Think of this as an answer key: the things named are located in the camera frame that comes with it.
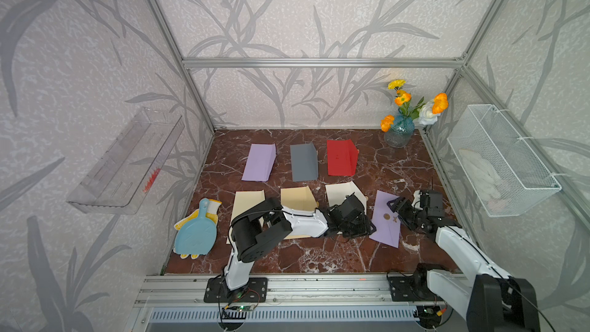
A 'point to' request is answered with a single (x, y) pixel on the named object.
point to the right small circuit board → (429, 317)
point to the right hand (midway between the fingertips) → (391, 205)
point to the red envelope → (342, 157)
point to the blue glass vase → (400, 132)
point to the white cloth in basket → (482, 174)
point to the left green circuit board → (245, 308)
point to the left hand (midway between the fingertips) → (374, 233)
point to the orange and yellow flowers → (426, 113)
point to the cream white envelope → (337, 194)
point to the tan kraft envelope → (298, 198)
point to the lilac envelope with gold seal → (260, 162)
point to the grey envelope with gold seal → (304, 161)
